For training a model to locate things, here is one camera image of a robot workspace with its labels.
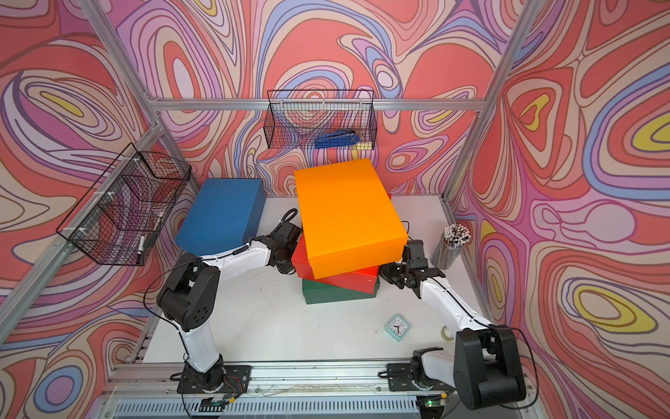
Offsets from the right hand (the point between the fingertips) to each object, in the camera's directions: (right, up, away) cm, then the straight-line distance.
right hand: (377, 275), depth 87 cm
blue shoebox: (-59, +22, +20) cm, 66 cm away
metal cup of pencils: (+24, +10, -1) cm, 26 cm away
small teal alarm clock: (+5, -15, -6) cm, 17 cm away
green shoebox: (-19, -4, -6) cm, 21 cm away
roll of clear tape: (+21, -17, -6) cm, 28 cm away
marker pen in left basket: (-69, +11, -14) cm, 71 cm away
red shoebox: (-6, +2, -17) cm, 18 cm away
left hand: (-24, +4, +8) cm, 25 cm away
